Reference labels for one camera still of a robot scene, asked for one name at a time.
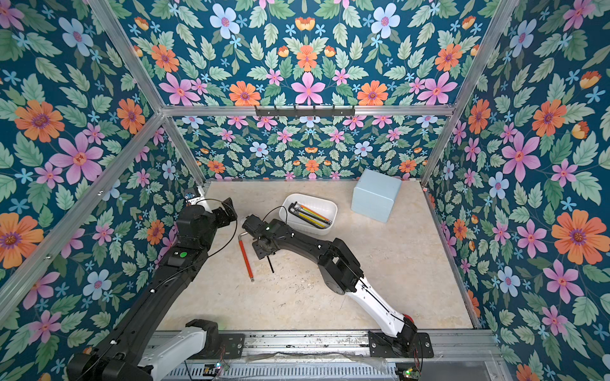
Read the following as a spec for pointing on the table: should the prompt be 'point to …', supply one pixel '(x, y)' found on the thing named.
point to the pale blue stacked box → (375, 194)
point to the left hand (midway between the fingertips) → (220, 201)
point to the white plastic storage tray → (307, 214)
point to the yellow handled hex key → (308, 218)
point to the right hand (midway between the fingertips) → (265, 248)
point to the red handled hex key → (239, 239)
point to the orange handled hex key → (314, 213)
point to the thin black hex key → (272, 267)
